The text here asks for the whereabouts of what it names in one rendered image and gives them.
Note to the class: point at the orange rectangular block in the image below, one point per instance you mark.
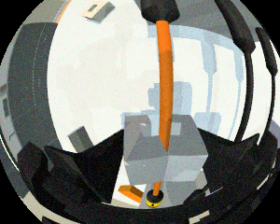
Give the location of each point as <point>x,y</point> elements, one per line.
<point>132,193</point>

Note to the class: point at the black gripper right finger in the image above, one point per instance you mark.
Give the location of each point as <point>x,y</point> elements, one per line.
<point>223,156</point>

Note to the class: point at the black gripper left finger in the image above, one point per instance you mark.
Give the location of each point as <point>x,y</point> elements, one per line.
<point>98,166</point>

